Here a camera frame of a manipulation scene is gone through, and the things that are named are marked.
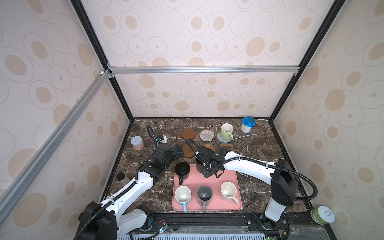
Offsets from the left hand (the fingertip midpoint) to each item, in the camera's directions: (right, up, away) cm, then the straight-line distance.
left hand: (180, 145), depth 82 cm
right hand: (+15, -15, +2) cm, 21 cm away
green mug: (+29, +8, +19) cm, 36 cm away
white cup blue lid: (+46, +14, +24) cm, 54 cm away
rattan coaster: (+18, -3, +21) cm, 28 cm away
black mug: (+1, -14, +4) cm, 15 cm away
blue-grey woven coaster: (+25, +4, +26) cm, 37 cm away
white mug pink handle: (+26, -25, 0) cm, 36 cm away
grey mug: (+13, -28, 0) cm, 31 cm away
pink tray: (+9, -21, +6) cm, 23 cm away
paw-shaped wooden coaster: (+31, -2, +21) cm, 37 cm away
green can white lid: (+70, -33, -10) cm, 78 cm away
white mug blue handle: (+2, -27, -1) cm, 27 cm away
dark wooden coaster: (+3, +7, +28) cm, 29 cm away
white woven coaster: (+16, +5, +28) cm, 33 cm away
